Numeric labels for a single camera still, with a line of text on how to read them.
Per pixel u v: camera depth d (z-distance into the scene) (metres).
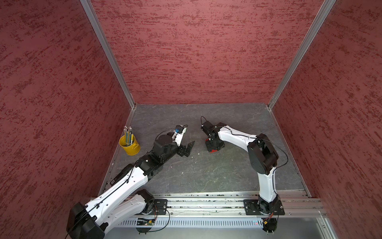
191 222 0.77
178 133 0.62
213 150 0.90
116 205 0.44
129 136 0.86
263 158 0.52
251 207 0.74
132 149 0.87
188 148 0.67
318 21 0.76
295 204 0.76
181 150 0.66
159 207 0.74
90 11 0.72
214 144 0.81
